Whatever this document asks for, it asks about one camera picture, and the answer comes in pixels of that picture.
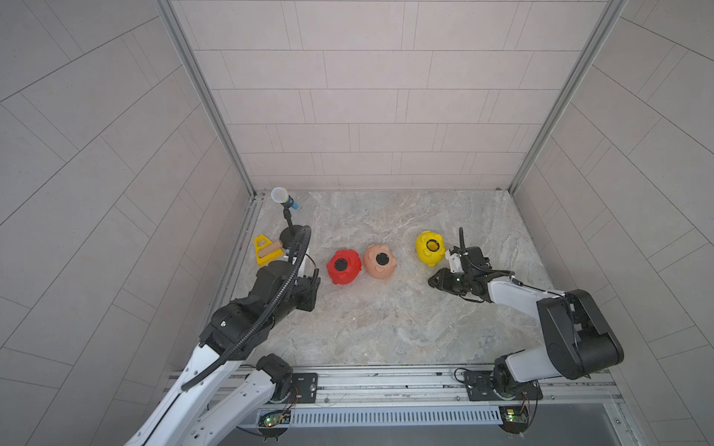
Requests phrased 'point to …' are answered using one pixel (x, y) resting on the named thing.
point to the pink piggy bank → (376, 270)
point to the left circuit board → (271, 418)
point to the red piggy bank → (354, 264)
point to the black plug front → (382, 258)
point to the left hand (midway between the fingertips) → (320, 277)
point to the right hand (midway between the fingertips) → (432, 279)
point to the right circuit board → (515, 418)
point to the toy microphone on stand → (288, 234)
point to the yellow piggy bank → (430, 248)
